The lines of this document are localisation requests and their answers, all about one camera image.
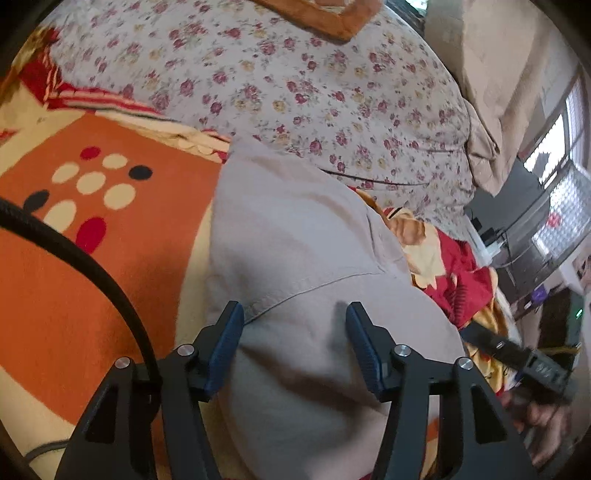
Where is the dark grey cabinet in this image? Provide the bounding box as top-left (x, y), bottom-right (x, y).
top-left (464, 161), bottom-right (570, 297)

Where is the black cable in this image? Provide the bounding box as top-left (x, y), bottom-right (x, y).
top-left (0, 198), bottom-right (163, 393)

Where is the red orange printed blanket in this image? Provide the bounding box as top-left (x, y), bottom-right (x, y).
top-left (0, 25), bottom-right (522, 480)

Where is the black box with green light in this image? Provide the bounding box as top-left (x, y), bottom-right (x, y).
top-left (536, 286), bottom-right (585, 352)

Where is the orange checkered cushion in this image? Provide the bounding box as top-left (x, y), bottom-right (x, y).
top-left (254, 0), bottom-right (384, 44)

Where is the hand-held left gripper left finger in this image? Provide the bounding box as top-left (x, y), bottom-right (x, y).
top-left (54, 300), bottom-right (245, 480)

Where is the beige quilted cloth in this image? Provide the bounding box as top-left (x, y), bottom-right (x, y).
top-left (425, 0), bottom-right (583, 195)

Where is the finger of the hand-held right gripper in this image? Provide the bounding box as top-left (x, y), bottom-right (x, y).
top-left (459, 323), bottom-right (533, 371)

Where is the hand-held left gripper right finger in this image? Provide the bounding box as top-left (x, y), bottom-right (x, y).
top-left (345, 301), bottom-right (539, 480)

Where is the white power strip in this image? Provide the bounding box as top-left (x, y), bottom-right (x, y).
top-left (480, 228), bottom-right (509, 257)

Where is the floral quilt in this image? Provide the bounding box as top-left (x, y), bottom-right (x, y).
top-left (48, 0), bottom-right (477, 228)

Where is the grey cable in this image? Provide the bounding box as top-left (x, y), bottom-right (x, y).
top-left (22, 438), bottom-right (71, 468)

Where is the person's right hand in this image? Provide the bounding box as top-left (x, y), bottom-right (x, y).
top-left (503, 388), bottom-right (574, 467)

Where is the grey zip jacket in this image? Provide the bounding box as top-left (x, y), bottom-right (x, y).
top-left (175, 136), bottom-right (468, 480)

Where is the window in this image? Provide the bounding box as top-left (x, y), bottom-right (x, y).
top-left (522, 78), bottom-right (591, 260)

